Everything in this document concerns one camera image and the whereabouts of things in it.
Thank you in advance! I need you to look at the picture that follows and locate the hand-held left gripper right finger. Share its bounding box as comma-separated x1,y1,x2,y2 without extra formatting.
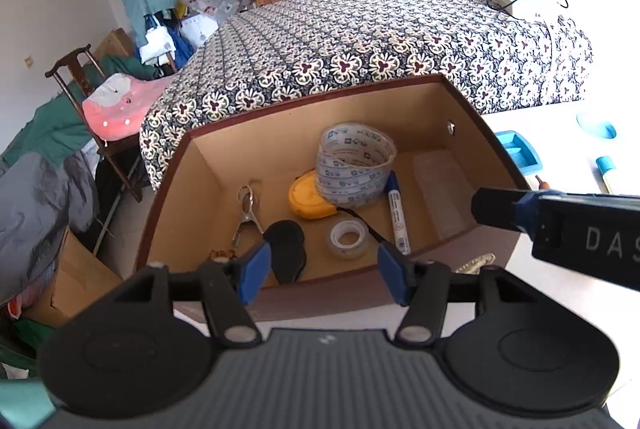
377,243,540,346

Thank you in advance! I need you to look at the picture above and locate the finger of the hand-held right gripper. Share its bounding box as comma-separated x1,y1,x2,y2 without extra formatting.
471,186,544,240

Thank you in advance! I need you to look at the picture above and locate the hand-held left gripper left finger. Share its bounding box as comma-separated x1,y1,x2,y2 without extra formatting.
112,241,273,350

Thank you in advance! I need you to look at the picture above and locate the blue whiteboard marker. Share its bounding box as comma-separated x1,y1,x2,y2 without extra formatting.
384,170,412,256

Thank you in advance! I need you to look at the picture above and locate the clear plastic box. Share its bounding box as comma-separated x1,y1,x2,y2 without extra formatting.
412,149,478,240

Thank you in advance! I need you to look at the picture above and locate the white bottle with blue cap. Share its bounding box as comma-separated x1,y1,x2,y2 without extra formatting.
595,155,621,194

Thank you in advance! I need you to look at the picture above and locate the printed packing tape roll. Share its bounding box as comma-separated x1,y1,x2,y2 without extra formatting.
316,121,398,208

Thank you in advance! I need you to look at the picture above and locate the brown cardboard box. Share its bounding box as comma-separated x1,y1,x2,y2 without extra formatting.
135,74,533,310

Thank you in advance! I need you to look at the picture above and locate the black oval case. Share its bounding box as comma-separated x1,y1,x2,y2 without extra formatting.
262,220,307,286

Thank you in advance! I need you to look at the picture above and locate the small clear tape roll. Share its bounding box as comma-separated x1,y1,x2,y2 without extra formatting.
327,219,371,258

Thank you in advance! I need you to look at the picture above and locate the metal spring clip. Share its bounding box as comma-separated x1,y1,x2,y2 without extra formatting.
231,185,262,247

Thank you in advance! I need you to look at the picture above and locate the blue plastic tray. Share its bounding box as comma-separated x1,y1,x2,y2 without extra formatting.
495,130,543,177

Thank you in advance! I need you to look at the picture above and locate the yellow tape measure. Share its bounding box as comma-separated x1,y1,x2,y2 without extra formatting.
288,170,388,242

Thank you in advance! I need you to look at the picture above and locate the blue round lid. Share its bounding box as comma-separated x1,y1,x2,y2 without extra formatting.
576,111,617,140

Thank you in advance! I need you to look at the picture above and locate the bed with patterned cover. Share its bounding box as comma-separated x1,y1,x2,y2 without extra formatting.
139,0,595,190

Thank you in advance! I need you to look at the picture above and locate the pink cushion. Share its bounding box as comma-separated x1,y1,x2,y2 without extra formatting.
81,73,173,142

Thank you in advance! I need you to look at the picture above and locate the grey and green jacket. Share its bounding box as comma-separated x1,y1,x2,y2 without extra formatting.
0,84,101,305

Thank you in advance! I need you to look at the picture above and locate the white bag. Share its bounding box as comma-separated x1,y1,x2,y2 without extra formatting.
139,16,173,64

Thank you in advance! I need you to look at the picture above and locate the wooden chair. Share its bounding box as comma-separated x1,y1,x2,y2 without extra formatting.
45,44,151,204

